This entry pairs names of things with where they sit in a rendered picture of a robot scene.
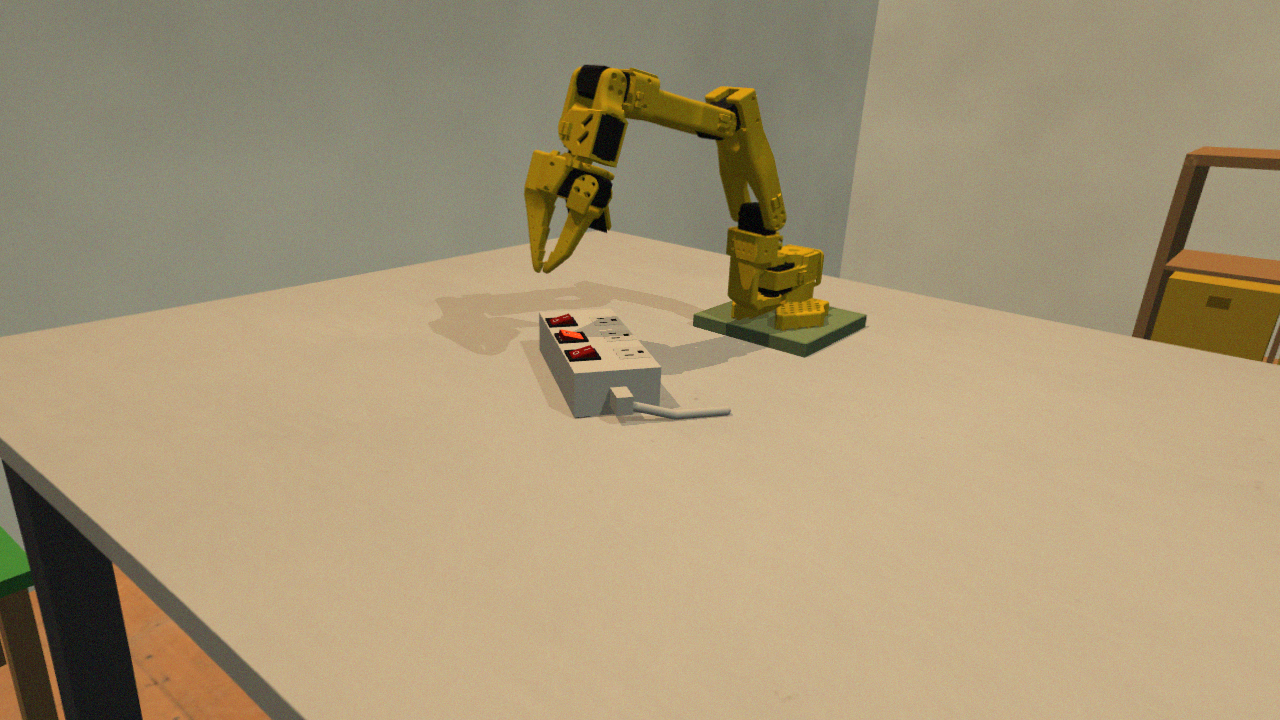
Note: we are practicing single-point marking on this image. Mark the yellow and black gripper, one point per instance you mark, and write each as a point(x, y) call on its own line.
point(581, 184)

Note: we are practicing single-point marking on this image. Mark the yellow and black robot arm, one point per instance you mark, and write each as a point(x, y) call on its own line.
point(593, 127)

